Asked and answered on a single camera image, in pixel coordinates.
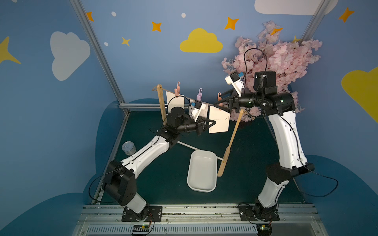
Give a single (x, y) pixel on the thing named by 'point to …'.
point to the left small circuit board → (140, 228)
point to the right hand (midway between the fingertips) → (219, 100)
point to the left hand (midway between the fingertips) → (216, 120)
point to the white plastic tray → (202, 170)
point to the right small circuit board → (264, 229)
